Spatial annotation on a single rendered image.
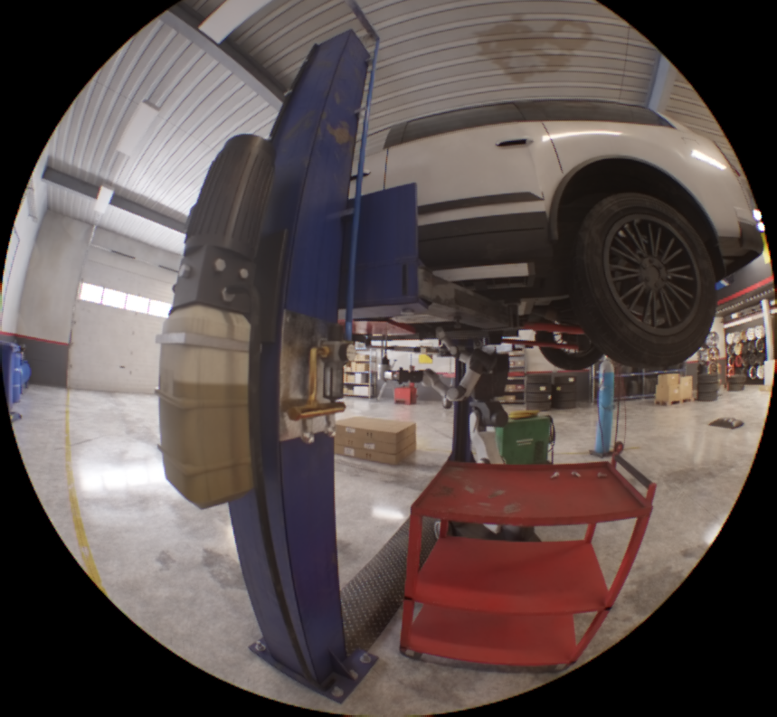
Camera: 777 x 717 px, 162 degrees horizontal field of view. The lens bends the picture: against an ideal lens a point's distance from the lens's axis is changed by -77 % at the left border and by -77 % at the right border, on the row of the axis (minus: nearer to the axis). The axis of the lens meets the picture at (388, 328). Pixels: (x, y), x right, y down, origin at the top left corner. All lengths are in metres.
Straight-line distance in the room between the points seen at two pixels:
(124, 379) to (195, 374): 9.10
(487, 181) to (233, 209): 1.07
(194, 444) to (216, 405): 0.08
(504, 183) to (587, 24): 2.97
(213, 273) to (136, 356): 9.12
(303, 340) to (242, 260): 0.22
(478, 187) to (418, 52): 2.58
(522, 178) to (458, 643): 1.98
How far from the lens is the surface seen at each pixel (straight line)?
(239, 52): 3.95
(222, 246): 0.57
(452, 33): 3.58
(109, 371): 9.49
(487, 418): 1.83
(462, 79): 3.87
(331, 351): 0.61
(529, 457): 3.07
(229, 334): 0.54
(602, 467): 1.28
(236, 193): 0.62
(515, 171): 1.38
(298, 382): 0.61
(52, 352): 9.35
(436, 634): 1.38
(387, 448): 3.72
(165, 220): 7.82
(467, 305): 0.95
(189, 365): 0.51
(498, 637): 1.40
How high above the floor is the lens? 1.26
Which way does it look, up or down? 9 degrees up
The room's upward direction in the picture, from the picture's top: 1 degrees clockwise
